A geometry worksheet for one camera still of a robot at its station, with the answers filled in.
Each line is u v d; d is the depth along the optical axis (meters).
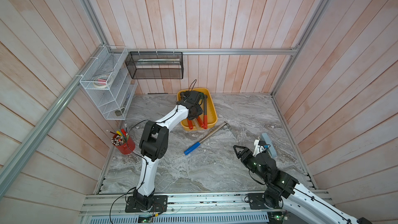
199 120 0.95
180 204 0.75
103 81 0.74
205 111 1.02
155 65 1.02
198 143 0.93
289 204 0.60
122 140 0.76
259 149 0.70
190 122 0.95
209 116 1.04
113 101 0.77
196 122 0.94
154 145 0.56
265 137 0.90
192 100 0.78
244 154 0.69
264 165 0.57
